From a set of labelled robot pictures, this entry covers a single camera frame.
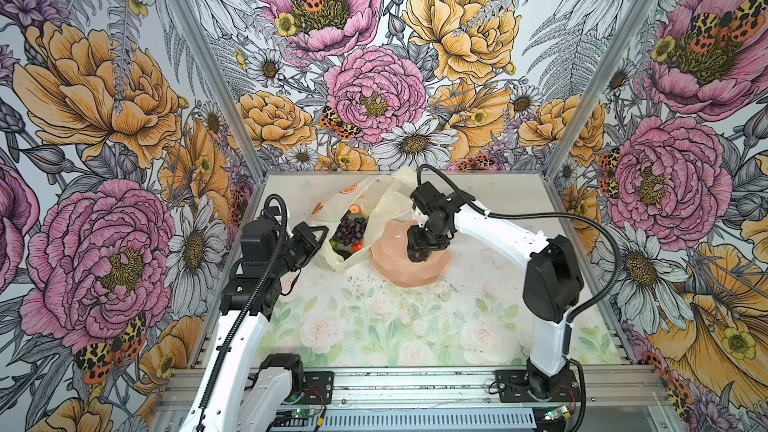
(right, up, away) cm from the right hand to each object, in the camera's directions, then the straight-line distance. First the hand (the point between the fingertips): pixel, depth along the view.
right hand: (420, 256), depth 86 cm
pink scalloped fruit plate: (-8, -3, +8) cm, 12 cm away
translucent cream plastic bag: (-11, +17, +5) cm, 21 cm away
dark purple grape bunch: (-21, +7, +10) cm, 24 cm away
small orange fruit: (-21, +13, +18) cm, 30 cm away
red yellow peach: (-19, +1, +9) cm, 22 cm away
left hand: (-23, +7, -13) cm, 27 cm away
